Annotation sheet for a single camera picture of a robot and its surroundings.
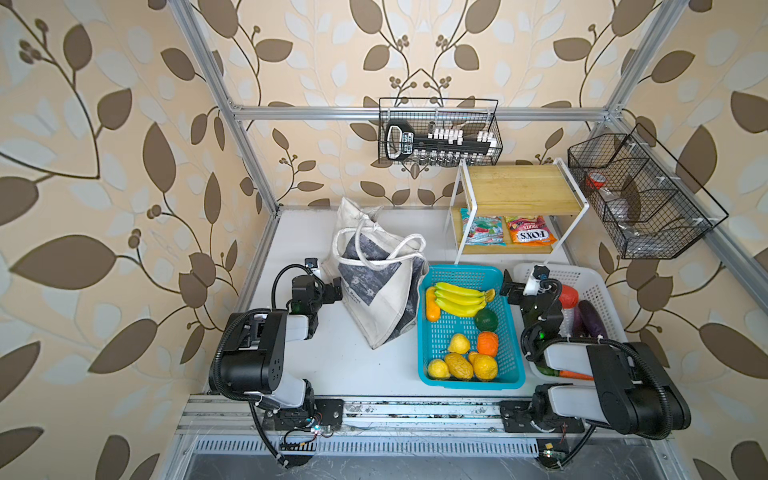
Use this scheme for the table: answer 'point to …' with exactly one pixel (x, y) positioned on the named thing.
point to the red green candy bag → (485, 230)
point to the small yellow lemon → (438, 369)
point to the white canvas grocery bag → (382, 274)
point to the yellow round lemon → (485, 367)
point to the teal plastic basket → (433, 340)
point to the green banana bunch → (460, 301)
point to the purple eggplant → (594, 324)
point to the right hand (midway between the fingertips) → (525, 276)
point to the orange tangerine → (488, 343)
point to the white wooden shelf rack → (512, 190)
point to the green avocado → (486, 320)
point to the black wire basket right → (653, 207)
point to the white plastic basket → (588, 289)
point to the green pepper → (545, 369)
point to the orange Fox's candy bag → (529, 231)
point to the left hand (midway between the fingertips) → (326, 276)
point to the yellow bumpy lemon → (459, 366)
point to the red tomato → (569, 297)
